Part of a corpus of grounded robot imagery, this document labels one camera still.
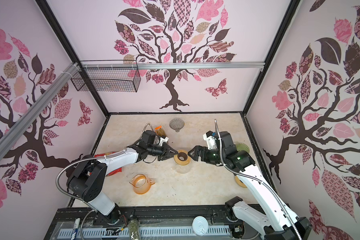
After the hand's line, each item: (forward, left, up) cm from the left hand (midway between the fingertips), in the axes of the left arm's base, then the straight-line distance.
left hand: (177, 155), depth 82 cm
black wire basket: (+47, +46, +21) cm, 69 cm away
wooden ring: (-12, -35, -10) cm, 38 cm away
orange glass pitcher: (-12, +21, -14) cm, 28 cm away
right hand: (-5, -9, +11) cm, 14 cm away
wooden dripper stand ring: (-4, -4, 0) cm, 6 cm away
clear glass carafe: (-3, -3, -13) cm, 13 cm away
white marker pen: (-31, +49, -12) cm, 59 cm away
